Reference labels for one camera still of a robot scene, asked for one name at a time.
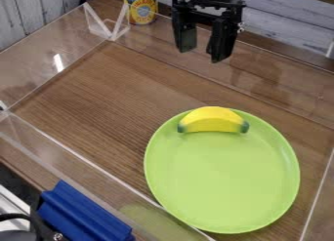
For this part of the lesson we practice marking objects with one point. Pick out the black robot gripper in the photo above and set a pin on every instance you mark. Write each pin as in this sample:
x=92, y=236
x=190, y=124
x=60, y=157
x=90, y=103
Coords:
x=186, y=16

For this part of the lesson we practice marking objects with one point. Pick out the yellow toy banana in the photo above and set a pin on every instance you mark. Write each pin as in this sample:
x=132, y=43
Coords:
x=212, y=119

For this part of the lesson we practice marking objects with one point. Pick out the green plastic plate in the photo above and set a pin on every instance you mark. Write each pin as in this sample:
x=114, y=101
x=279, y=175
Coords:
x=225, y=183

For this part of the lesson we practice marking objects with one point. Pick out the yellow labelled tin can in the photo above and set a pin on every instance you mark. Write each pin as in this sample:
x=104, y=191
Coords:
x=142, y=11

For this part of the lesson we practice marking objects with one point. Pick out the blue plastic block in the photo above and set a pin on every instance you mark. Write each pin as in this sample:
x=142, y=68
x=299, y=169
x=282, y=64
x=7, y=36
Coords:
x=78, y=217

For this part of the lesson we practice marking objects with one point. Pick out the clear acrylic corner bracket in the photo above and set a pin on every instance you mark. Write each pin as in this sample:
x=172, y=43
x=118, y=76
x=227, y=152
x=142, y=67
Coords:
x=108, y=29

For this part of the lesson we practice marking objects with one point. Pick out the clear acrylic front wall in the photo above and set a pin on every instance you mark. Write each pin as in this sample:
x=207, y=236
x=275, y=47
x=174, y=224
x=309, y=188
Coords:
x=47, y=162

